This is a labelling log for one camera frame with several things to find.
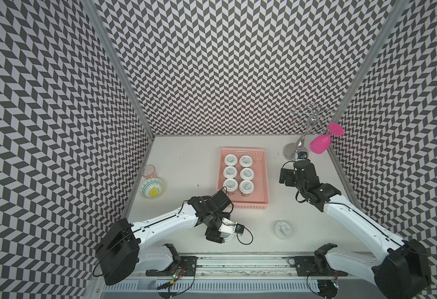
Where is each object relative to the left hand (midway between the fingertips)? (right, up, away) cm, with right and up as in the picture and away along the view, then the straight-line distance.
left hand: (222, 229), depth 78 cm
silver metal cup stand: (+43, +49, +9) cm, 66 cm away
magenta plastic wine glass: (+49, +37, +13) cm, 63 cm away
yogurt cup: (+12, +22, +16) cm, 29 cm away
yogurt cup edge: (+4, +17, +11) cm, 20 cm away
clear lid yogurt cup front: (+26, 0, +1) cm, 26 cm away
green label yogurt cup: (+3, +23, +16) cm, 28 cm away
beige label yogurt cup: (+4, +29, +21) cm, 36 cm away
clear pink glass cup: (-41, +22, +23) cm, 52 cm away
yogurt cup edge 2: (+11, +16, +11) cm, 22 cm away
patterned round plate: (-37, +14, +16) cm, 42 cm away
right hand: (+32, +23, +5) cm, 39 cm away
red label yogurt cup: (+12, +28, +21) cm, 37 cm away
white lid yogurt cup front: (+2, -1, -5) cm, 5 cm away
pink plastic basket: (+19, +9, +17) cm, 27 cm away
